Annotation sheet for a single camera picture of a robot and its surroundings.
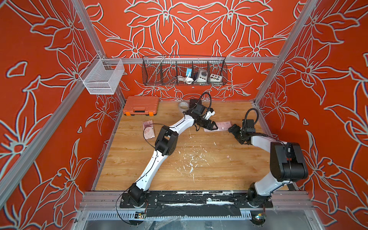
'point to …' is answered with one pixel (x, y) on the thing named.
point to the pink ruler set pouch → (221, 126)
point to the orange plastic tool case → (141, 105)
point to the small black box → (192, 101)
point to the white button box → (215, 78)
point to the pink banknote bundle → (148, 130)
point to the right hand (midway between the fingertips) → (229, 130)
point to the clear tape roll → (183, 106)
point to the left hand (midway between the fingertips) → (214, 125)
